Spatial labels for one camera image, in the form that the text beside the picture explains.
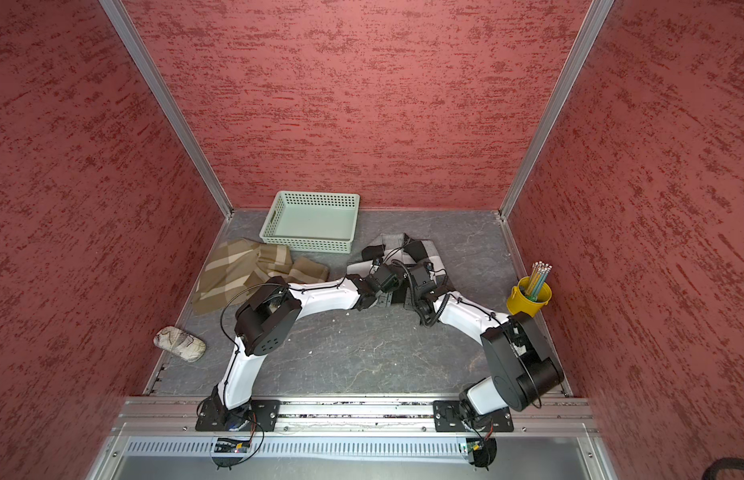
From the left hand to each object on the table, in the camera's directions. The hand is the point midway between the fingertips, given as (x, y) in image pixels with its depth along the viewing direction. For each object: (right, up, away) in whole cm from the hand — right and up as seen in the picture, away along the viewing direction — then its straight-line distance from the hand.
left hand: (374, 296), depth 96 cm
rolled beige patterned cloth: (-55, -11, -13) cm, 58 cm away
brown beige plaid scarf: (-50, +8, +4) cm, 51 cm away
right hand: (+13, -2, -4) cm, 14 cm away
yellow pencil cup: (+44, 0, -9) cm, 45 cm away
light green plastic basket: (-25, +26, +19) cm, 41 cm away
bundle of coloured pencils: (+48, +9, -13) cm, 50 cm away
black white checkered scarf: (+7, +13, -24) cm, 28 cm away
